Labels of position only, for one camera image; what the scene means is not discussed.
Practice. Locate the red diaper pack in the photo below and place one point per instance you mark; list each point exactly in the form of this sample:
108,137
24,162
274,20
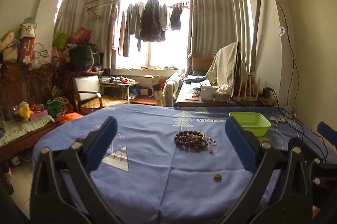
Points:
25,50

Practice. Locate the grey hanging clothes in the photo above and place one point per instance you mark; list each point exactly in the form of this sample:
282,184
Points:
130,26

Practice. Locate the yellow plush toy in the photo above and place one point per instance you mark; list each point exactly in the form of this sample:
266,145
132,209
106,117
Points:
25,111

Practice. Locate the pile of bags and bundles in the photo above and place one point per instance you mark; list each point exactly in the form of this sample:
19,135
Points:
81,55

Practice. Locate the dark hanging jacket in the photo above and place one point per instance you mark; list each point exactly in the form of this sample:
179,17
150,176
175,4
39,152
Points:
152,21

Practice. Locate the dark wooden side table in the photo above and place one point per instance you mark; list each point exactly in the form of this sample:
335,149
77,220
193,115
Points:
189,97

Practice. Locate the round white wall socket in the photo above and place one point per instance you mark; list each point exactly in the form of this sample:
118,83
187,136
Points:
281,30

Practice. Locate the small green bead charm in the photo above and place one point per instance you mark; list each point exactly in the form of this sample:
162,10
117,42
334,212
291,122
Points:
217,176

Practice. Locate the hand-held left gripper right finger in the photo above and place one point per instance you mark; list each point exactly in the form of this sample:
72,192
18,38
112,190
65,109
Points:
242,145

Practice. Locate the carved wooden cabinet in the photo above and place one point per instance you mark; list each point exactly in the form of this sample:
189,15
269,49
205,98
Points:
23,87

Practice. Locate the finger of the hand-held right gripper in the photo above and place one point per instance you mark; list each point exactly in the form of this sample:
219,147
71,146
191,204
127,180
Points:
325,170
327,130

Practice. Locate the cardboard box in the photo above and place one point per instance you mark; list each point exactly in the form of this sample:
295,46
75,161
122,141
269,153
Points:
201,63

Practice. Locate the dark hanging shorts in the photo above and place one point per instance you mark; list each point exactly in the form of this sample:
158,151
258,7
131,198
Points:
176,18

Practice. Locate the pale green cushion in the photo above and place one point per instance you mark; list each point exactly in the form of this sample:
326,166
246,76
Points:
23,126

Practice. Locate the white rod rack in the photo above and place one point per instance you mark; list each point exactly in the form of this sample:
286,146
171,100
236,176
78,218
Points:
248,89

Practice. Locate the beige curtain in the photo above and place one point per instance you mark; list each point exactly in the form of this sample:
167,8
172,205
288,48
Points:
87,29
210,23

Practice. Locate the blue printed tablecloth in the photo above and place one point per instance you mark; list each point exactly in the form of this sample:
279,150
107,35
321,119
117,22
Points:
158,160

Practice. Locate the wooden armchair white cushion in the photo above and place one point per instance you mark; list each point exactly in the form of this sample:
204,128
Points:
87,87

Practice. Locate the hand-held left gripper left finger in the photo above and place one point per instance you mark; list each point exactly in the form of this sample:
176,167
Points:
101,145

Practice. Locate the white power strip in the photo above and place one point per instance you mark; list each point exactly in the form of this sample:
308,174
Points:
278,118

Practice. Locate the white mug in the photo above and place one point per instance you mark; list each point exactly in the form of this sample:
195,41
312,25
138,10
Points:
208,93

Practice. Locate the clear plastic bag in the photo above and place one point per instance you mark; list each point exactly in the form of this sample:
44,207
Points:
223,92

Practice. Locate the black power adapter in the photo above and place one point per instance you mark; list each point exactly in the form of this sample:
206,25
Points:
266,92

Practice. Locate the wooden toy horse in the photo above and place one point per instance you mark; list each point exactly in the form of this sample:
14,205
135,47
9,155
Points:
156,89

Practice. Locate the low wooden table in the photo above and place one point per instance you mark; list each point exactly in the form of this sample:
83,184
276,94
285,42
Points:
118,84

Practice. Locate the grey-green draped cloth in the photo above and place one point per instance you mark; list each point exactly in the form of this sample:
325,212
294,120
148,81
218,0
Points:
223,63

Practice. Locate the green plastic basin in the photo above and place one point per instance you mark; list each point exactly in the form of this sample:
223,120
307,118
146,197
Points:
250,121

